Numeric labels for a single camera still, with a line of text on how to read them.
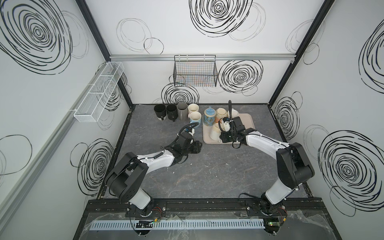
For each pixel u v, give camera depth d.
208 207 0.75
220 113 1.01
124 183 0.44
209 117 1.01
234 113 1.05
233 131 0.73
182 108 1.05
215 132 0.93
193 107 1.07
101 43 0.84
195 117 1.04
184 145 0.68
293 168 0.44
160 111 1.02
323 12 0.74
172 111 1.05
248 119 1.12
